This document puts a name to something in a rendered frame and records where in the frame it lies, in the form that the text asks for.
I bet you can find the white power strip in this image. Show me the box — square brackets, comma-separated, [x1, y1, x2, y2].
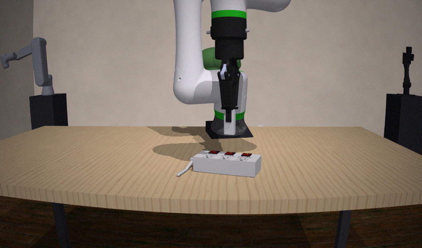
[177, 150, 261, 177]

